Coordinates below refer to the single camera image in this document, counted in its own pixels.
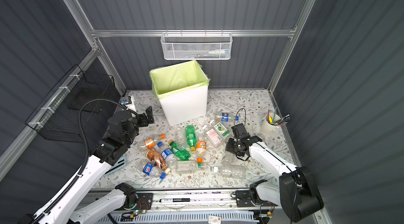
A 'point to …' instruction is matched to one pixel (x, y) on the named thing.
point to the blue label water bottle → (167, 154)
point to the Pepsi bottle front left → (150, 169)
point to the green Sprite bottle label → (191, 139)
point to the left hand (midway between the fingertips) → (141, 108)
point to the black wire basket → (78, 107)
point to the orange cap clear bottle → (150, 142)
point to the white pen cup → (270, 122)
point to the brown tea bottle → (157, 158)
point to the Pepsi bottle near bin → (225, 116)
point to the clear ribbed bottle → (232, 169)
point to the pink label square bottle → (213, 137)
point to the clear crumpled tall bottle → (180, 139)
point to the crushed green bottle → (181, 154)
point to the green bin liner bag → (178, 78)
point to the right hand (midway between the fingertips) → (230, 148)
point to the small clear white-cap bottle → (230, 159)
